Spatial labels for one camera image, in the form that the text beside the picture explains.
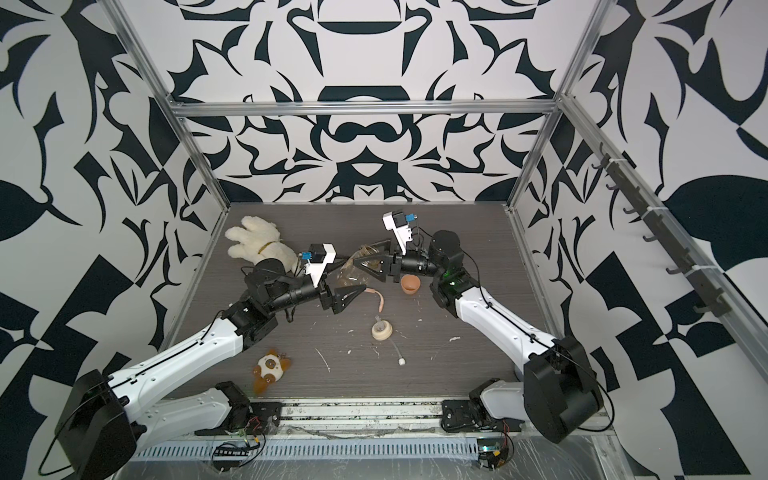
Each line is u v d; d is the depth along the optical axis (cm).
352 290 64
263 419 74
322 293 61
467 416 74
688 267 50
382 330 85
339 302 62
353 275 66
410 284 97
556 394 41
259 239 97
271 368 79
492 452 71
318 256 58
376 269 64
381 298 92
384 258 61
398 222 62
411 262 64
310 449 65
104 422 38
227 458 72
